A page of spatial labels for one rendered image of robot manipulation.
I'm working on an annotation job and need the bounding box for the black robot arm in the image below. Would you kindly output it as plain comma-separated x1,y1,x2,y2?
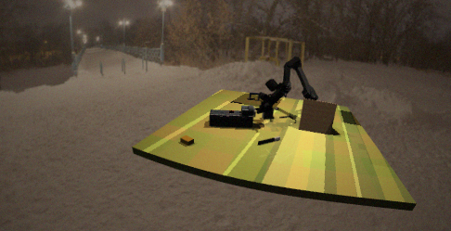
259,57,318,103

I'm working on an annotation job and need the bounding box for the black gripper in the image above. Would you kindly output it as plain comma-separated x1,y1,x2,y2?
257,94,277,114

